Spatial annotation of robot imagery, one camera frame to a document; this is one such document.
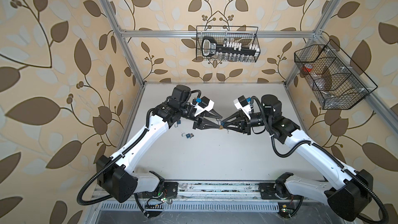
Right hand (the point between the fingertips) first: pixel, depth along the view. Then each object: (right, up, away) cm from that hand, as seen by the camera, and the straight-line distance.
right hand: (224, 125), depth 63 cm
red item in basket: (+50, +29, +24) cm, 62 cm away
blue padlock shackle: (-1, +1, -1) cm, 2 cm away
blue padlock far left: (-25, -5, +36) cm, 44 cm away
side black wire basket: (+55, +19, +10) cm, 59 cm away
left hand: (-2, +2, -2) cm, 3 cm away
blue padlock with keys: (-19, -12, +31) cm, 38 cm away
